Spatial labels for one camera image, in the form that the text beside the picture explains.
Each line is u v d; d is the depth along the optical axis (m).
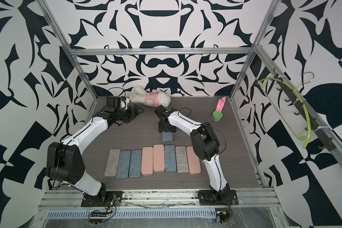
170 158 0.85
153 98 1.08
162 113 0.70
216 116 1.04
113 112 0.68
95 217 0.72
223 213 0.71
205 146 0.54
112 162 0.83
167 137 0.89
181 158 0.85
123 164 0.83
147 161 0.85
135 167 0.81
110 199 0.73
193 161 0.85
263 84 0.81
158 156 0.87
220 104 1.03
